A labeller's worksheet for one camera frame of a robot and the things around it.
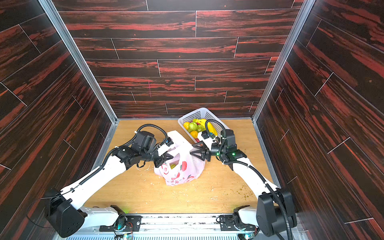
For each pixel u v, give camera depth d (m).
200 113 1.15
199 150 0.71
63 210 0.38
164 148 0.65
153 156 0.65
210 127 1.05
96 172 0.47
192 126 1.02
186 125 1.07
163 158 0.66
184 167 0.75
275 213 0.40
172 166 0.75
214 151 0.68
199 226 0.74
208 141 0.66
